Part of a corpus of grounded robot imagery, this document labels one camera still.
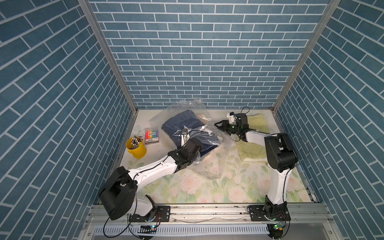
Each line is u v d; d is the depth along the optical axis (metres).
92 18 0.74
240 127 0.81
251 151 0.94
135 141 0.82
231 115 0.94
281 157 0.54
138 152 0.89
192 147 0.63
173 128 0.94
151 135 1.03
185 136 0.73
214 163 0.91
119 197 0.41
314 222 0.75
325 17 0.74
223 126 0.89
